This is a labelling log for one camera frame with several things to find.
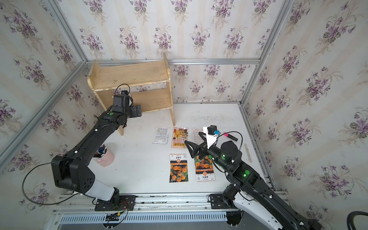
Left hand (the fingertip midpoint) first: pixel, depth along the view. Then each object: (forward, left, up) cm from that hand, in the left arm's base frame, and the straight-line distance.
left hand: (133, 108), depth 84 cm
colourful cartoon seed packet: (-4, -27, -24) cm, 36 cm away
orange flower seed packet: (-29, -43, -23) cm, 57 cm away
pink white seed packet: (-6, -40, -23) cm, 47 cm away
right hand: (-25, -35, +7) cm, 43 cm away
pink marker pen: (-6, -63, -21) cm, 67 cm away
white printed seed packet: (-3, -14, -24) cm, 28 cm away
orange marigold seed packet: (-27, -27, -24) cm, 45 cm away
